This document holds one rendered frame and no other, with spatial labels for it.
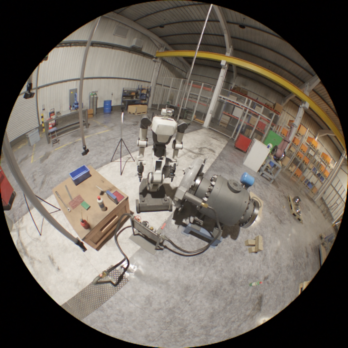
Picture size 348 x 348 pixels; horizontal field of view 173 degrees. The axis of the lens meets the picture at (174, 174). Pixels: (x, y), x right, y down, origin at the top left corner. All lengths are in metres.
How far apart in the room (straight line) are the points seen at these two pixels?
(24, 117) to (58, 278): 7.93
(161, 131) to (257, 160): 4.43
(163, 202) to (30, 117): 8.42
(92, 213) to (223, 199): 1.52
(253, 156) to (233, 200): 3.80
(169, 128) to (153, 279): 1.80
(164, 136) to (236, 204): 1.14
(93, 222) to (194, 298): 1.55
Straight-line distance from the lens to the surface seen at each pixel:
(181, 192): 1.18
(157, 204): 1.79
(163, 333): 1.90
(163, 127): 1.24
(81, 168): 1.98
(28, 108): 8.63
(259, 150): 5.03
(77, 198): 1.65
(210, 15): 9.09
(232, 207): 1.43
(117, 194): 1.53
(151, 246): 1.69
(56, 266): 2.10
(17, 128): 8.89
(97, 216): 1.41
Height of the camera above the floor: 1.65
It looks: 38 degrees down
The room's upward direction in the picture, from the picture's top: 16 degrees clockwise
